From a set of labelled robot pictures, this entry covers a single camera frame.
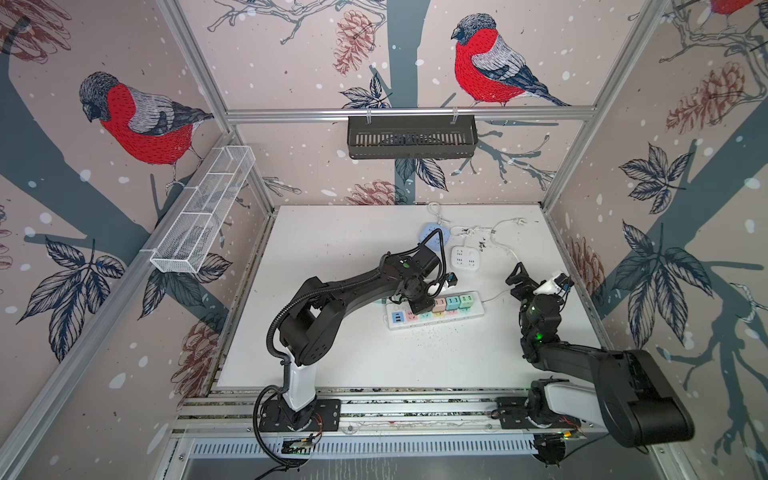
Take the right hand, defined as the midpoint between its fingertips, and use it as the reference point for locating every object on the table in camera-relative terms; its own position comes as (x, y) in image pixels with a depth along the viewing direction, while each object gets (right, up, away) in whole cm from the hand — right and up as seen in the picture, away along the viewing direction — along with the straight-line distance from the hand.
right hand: (528, 273), depth 85 cm
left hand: (-29, -9, +2) cm, 30 cm away
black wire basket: (-33, +46, +19) cm, 60 cm away
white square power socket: (-14, +3, +19) cm, 24 cm away
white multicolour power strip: (-37, -13, +4) cm, 40 cm away
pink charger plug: (-26, -10, +1) cm, 28 cm away
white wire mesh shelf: (-91, +9, -13) cm, 92 cm away
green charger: (-29, -13, +3) cm, 32 cm away
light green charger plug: (-18, -9, +2) cm, 20 cm away
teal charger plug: (-22, -9, +1) cm, 24 cm away
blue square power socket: (-25, +13, +28) cm, 40 cm away
